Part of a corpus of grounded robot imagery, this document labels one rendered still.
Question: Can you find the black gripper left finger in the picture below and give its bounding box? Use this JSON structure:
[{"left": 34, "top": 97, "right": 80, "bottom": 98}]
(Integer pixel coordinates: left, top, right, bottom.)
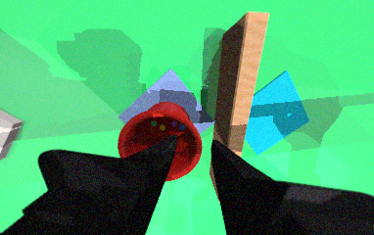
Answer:
[{"left": 37, "top": 134, "right": 178, "bottom": 235}]

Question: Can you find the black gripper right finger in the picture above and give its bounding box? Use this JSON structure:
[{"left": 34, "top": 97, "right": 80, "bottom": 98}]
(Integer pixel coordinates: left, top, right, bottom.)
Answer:
[{"left": 210, "top": 140, "right": 374, "bottom": 235}]

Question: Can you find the wooden flat bar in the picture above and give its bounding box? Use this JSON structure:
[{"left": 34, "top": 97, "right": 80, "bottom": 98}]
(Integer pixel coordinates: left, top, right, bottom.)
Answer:
[{"left": 212, "top": 11, "right": 270, "bottom": 157}]

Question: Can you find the red cup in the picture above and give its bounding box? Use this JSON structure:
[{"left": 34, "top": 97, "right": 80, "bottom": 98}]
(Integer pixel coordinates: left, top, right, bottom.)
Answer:
[{"left": 117, "top": 102, "right": 203, "bottom": 182}]

